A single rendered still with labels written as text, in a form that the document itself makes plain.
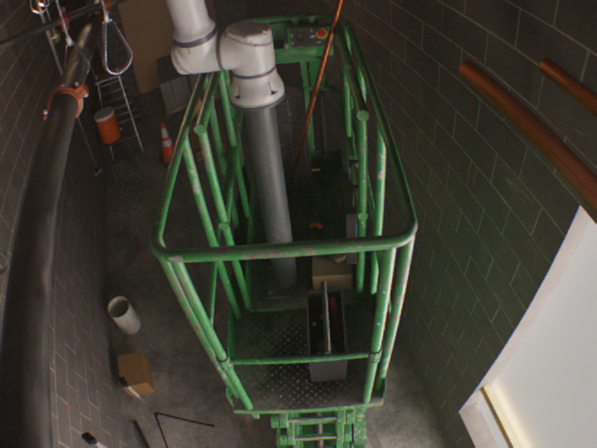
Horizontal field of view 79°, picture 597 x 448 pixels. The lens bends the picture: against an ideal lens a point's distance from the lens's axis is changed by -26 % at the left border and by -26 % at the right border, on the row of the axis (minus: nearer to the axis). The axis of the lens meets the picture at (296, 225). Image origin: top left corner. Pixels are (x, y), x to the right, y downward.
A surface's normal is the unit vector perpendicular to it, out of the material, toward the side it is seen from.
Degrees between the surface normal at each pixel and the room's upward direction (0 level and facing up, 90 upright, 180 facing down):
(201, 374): 0
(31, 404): 49
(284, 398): 0
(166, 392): 0
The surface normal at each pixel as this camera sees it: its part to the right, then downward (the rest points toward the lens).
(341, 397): -0.08, -0.68
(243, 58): -0.09, 0.73
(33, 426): 0.75, -0.60
